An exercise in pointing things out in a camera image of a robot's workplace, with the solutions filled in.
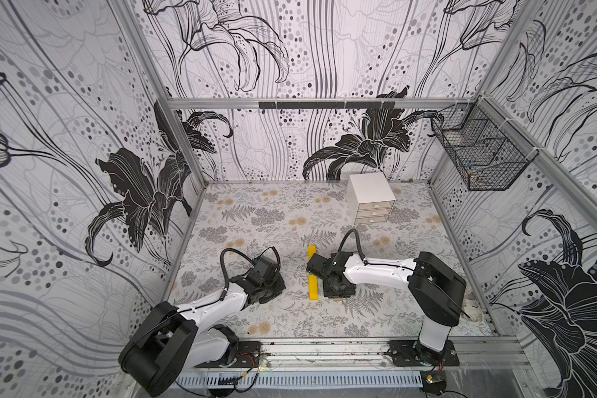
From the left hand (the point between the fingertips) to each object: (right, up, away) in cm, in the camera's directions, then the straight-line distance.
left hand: (286, 291), depth 87 cm
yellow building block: (+9, +13, +8) cm, 18 cm away
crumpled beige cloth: (+60, -3, -9) cm, 61 cm away
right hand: (+17, 0, 0) cm, 17 cm away
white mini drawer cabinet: (+33, +34, +9) cm, 48 cm away
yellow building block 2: (+10, +2, -3) cm, 10 cm away
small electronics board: (+44, -20, -17) cm, 51 cm away
